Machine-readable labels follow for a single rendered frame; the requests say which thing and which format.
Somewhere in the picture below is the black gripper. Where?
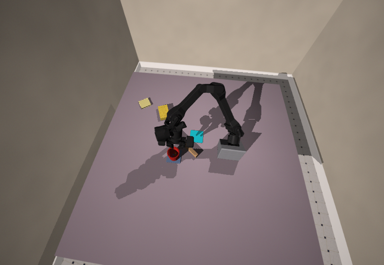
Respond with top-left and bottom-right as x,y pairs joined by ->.
158,135 -> 194,149

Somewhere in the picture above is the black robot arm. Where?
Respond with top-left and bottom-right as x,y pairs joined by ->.
154,82 -> 244,146

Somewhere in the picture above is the yellow sponge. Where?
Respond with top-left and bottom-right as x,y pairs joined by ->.
158,105 -> 169,120

